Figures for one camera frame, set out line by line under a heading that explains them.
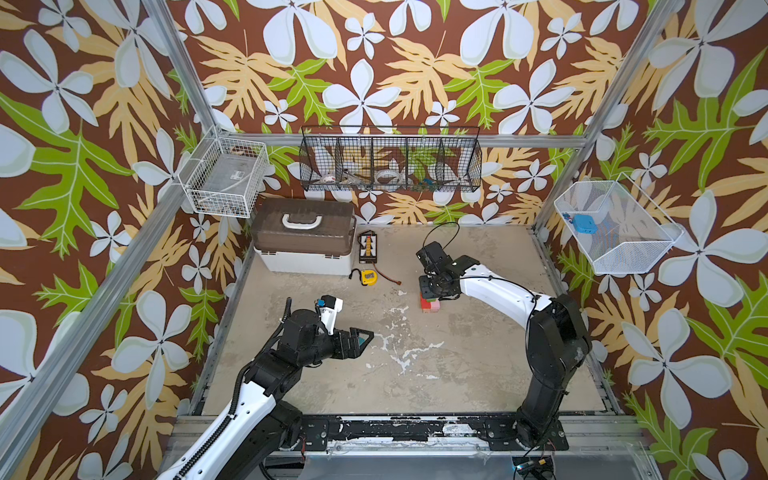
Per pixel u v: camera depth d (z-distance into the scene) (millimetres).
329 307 680
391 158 982
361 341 689
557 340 477
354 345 653
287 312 575
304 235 905
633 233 765
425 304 932
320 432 736
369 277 1041
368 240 1145
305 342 595
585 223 862
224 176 869
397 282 1043
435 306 932
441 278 653
